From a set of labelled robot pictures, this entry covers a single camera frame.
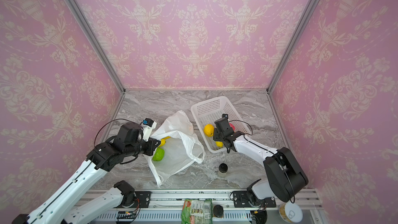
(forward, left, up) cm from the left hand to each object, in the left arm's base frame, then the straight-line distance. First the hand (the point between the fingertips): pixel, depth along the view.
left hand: (161, 143), depth 71 cm
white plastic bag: (+7, -7, -21) cm, 23 cm away
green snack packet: (-24, -18, -18) cm, 35 cm away
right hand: (+15, -29, -13) cm, 35 cm away
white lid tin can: (-24, -58, -13) cm, 64 cm away
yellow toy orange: (+16, -23, -13) cm, 31 cm away
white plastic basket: (+32, -23, -18) cm, 43 cm away
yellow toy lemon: (+8, -29, -15) cm, 33 cm away
